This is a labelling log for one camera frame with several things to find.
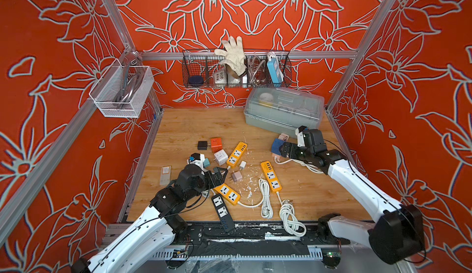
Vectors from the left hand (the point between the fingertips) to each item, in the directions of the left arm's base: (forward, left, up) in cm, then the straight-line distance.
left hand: (221, 172), depth 74 cm
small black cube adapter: (+23, +15, -15) cm, 31 cm away
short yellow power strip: (+15, -4, -14) cm, 21 cm away
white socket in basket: (+47, +5, +14) cm, 50 cm away
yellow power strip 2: (+4, -24, -14) cm, 28 cm away
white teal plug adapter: (+14, +2, -11) cm, 18 cm away
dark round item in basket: (+50, +20, +10) cm, 54 cm away
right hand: (+14, -27, -1) cm, 30 cm away
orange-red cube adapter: (+22, +6, -11) cm, 25 cm away
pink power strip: (+29, -31, -11) cm, 44 cm away
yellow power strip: (-4, -3, -14) cm, 14 cm away
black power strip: (-12, -1, -14) cm, 18 cm away
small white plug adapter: (+12, -9, -15) cm, 21 cm away
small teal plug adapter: (+11, +10, -14) cm, 21 cm away
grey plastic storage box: (+36, -28, +2) cm, 45 cm away
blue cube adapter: (+22, -26, -11) cm, 35 cm away
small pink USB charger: (+5, -6, -14) cm, 16 cm away
